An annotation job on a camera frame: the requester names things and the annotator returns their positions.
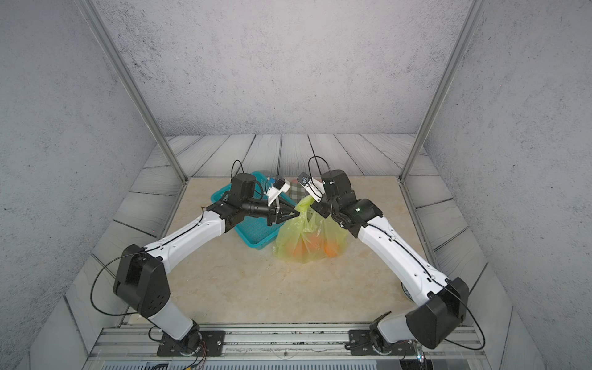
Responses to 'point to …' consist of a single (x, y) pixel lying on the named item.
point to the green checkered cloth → (297, 191)
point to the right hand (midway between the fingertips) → (322, 188)
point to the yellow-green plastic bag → (298, 228)
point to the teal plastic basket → (256, 230)
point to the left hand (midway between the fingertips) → (299, 214)
